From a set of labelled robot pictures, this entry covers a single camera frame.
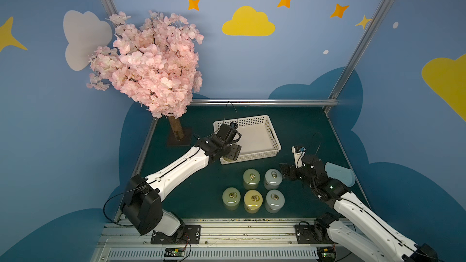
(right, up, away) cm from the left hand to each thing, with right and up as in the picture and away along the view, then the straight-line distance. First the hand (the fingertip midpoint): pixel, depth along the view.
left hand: (231, 144), depth 83 cm
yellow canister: (+9, -23, -8) cm, 26 cm away
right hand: (+28, -8, -1) cm, 29 cm away
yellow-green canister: (-1, -8, +1) cm, 8 cm away
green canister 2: (0, -22, -7) cm, 23 cm away
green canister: (+9, -15, -1) cm, 18 cm away
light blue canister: (+19, -16, -1) cm, 25 cm away
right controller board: (+40, -44, -10) cm, 60 cm away
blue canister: (+19, -23, -7) cm, 31 cm away
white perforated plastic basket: (+16, 0, +24) cm, 29 cm away
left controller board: (-23, -43, -11) cm, 50 cm away
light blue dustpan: (+59, -17, +9) cm, 62 cm away
